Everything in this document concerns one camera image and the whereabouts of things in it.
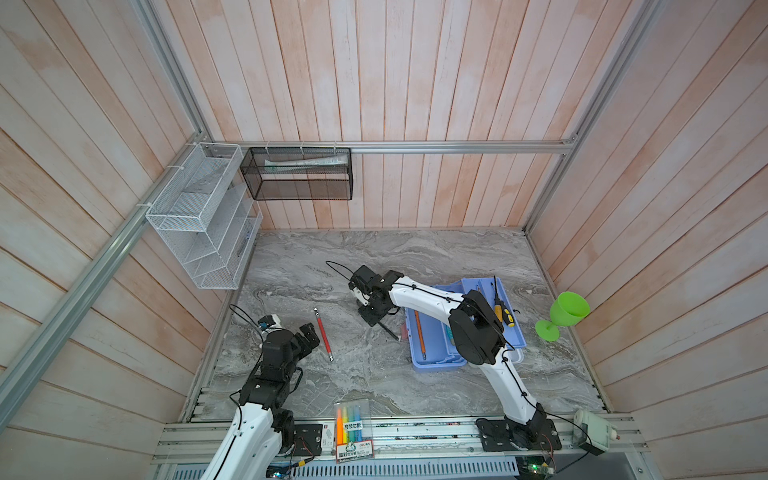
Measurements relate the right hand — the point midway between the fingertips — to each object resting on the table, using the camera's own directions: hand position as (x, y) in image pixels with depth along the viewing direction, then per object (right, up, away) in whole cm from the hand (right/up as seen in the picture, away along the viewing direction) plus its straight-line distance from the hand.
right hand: (370, 314), depth 96 cm
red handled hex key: (-11, -11, -9) cm, 19 cm away
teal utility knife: (+17, +4, -39) cm, 43 cm away
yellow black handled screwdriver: (+38, +2, -13) cm, 40 cm away
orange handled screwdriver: (+16, -6, -4) cm, 17 cm away
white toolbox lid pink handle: (+54, -24, -26) cm, 65 cm away
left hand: (-19, -4, -12) cm, 23 cm away
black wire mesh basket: (-26, +49, +8) cm, 56 cm away
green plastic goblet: (+54, +5, -16) cm, 57 cm away
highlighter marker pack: (-4, -25, -23) cm, 34 cm away
